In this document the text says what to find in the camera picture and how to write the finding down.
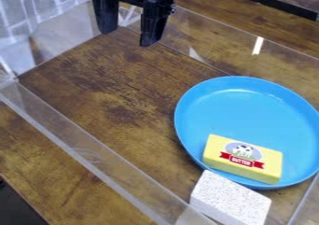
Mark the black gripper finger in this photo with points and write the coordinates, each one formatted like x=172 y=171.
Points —
x=156 y=10
x=107 y=15

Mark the blue round tray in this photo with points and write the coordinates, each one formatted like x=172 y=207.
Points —
x=255 y=111

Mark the yellow butter block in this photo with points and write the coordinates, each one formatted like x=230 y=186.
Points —
x=243 y=159

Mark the white speckled block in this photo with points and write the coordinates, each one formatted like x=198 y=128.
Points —
x=227 y=202

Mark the clear acrylic enclosure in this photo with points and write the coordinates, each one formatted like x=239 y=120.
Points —
x=88 y=145

